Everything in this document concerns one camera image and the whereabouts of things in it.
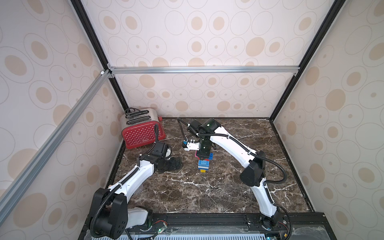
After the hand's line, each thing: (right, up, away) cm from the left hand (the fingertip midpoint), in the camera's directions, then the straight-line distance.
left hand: (180, 164), depth 84 cm
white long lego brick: (+13, -2, +3) cm, 13 cm away
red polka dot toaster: (-27, +22, +8) cm, 35 cm away
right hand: (+15, +7, 0) cm, 17 cm away
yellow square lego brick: (+13, -6, +7) cm, 16 cm away
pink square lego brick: (+9, +8, -12) cm, 17 cm away
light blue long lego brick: (+13, +1, -1) cm, 13 cm away
